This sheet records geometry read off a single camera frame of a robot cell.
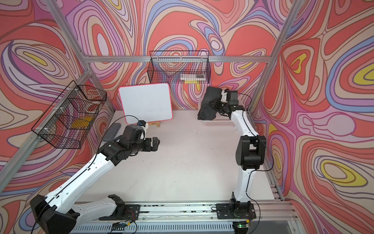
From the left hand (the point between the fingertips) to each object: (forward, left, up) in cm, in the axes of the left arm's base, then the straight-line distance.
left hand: (154, 141), depth 76 cm
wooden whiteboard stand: (+28, +5, -18) cm, 33 cm away
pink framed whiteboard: (+37, +9, -6) cm, 38 cm away
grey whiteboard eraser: (+20, +37, -19) cm, 46 cm away
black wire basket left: (+8, +46, +6) cm, 47 cm away
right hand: (+27, -33, 0) cm, 43 cm away
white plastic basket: (+12, -37, +2) cm, 39 cm away
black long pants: (+19, -30, +3) cm, 36 cm away
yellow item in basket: (+5, +35, +10) cm, 37 cm away
